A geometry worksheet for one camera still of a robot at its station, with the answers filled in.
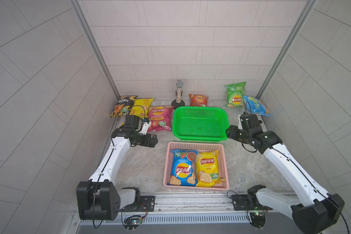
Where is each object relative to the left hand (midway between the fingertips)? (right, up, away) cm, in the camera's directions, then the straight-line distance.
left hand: (151, 137), depth 82 cm
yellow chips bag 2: (+31, -14, -4) cm, 34 cm away
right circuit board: (+53, -36, -15) cm, 66 cm away
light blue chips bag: (+69, +18, +17) cm, 73 cm away
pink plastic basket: (+28, -6, +5) cm, 29 cm away
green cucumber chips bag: (+57, +28, +24) cm, 67 cm away
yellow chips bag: (-13, +18, +21) cm, 30 cm away
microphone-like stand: (+15, +22, +25) cm, 36 cm away
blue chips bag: (+18, -17, -7) cm, 25 cm away
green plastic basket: (+30, +6, +22) cm, 38 cm away
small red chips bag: (+30, +23, +26) cm, 46 cm away
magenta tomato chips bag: (+3, +11, +14) cm, 18 cm away
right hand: (+42, +4, -5) cm, 42 cm away
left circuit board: (-5, -35, -17) cm, 40 cm away
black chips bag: (-25, +19, +22) cm, 39 cm away
